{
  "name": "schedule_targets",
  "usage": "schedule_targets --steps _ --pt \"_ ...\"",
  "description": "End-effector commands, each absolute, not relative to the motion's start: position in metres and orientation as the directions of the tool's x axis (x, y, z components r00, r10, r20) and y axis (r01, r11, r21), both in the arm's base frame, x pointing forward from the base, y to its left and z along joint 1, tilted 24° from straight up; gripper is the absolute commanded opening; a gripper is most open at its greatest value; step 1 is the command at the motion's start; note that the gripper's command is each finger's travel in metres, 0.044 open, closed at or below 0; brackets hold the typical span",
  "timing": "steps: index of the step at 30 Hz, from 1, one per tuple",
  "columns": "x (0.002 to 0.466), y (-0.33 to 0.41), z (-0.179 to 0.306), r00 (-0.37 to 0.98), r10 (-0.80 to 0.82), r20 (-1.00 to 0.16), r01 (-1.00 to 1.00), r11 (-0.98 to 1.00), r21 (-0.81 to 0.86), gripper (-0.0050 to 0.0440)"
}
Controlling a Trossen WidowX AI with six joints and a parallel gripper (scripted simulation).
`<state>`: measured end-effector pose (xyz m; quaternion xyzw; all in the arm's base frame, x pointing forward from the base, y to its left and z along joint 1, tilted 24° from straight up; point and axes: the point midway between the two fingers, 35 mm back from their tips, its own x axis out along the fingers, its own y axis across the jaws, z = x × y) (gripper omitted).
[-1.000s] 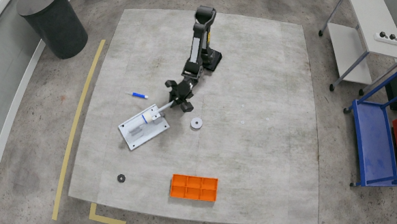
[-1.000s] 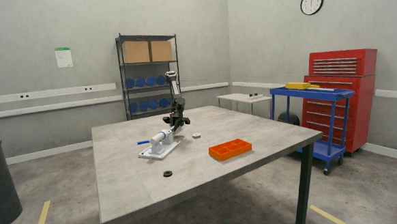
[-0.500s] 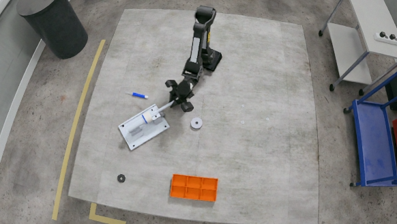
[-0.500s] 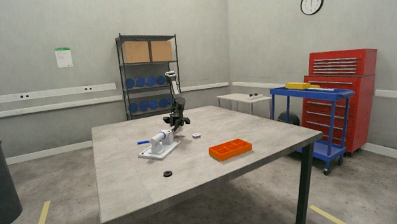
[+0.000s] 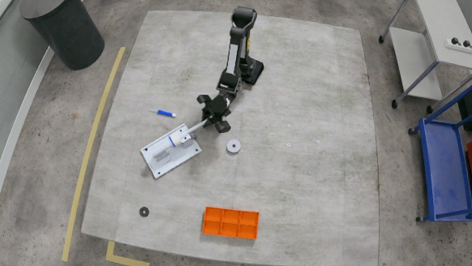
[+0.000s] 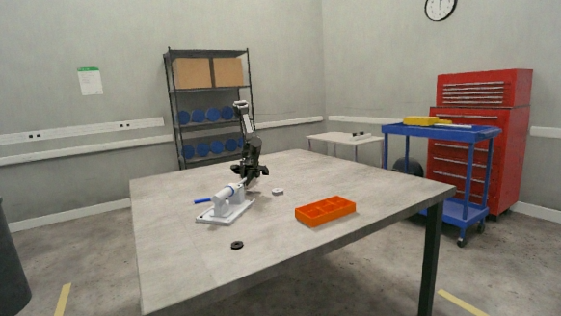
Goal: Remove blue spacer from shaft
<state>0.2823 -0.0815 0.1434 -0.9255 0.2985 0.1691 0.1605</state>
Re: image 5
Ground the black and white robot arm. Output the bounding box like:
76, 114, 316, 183
212, 6, 257, 118

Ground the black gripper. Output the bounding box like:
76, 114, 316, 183
196, 95, 231, 133

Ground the orange compartment tray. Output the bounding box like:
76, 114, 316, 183
203, 206, 260, 239

